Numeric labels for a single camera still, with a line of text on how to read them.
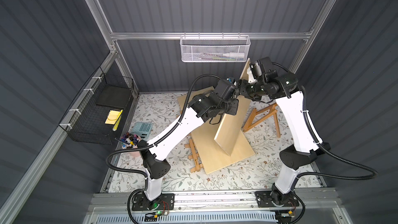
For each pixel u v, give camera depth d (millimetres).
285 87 434
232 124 794
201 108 464
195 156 844
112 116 742
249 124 963
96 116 725
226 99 518
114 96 793
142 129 987
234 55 915
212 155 848
